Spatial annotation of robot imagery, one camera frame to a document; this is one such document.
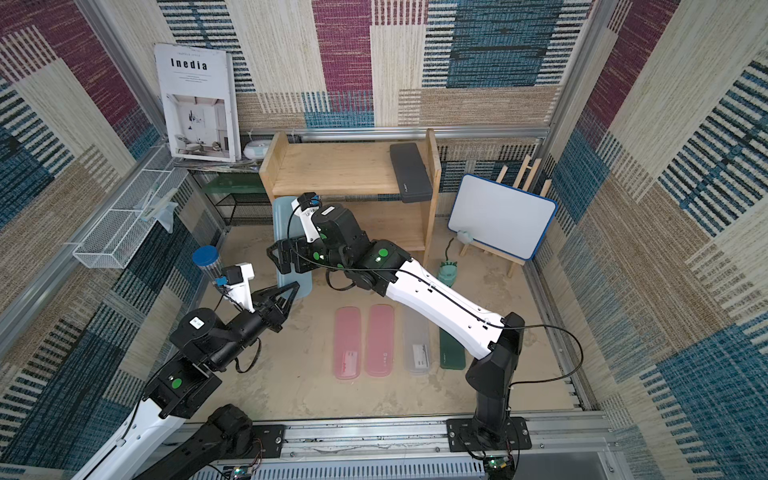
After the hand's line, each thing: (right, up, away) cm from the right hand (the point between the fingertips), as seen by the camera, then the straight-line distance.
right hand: (283, 246), depth 64 cm
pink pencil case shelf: (+10, -28, +26) cm, 40 cm away
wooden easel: (+62, +23, +25) cm, 71 cm away
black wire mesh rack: (-32, +18, +49) cm, 62 cm away
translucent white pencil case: (+31, -25, +28) cm, 49 cm away
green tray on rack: (-28, +21, +37) cm, 51 cm away
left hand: (+3, -8, 0) cm, 8 cm away
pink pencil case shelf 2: (+20, -28, +26) cm, 43 cm away
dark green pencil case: (+40, -29, +21) cm, 54 cm away
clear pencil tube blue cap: (-28, -3, +21) cm, 35 cm away
